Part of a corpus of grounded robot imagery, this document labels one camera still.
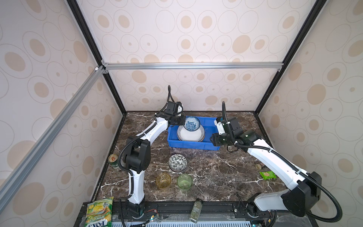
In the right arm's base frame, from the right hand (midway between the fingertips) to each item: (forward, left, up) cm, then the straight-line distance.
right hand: (213, 137), depth 80 cm
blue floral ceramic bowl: (+18, +11, -8) cm, 22 cm away
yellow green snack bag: (-34, +60, -16) cm, 71 cm away
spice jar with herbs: (-33, +11, -16) cm, 39 cm away
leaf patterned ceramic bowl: (-7, +21, -17) cm, 28 cm away
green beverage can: (-9, +58, -9) cm, 60 cm away
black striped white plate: (+11, +10, -14) cm, 20 cm away
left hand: (+17, +14, -1) cm, 22 cm away
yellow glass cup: (-17, +30, -19) cm, 39 cm away
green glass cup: (-18, +17, -19) cm, 31 cm away
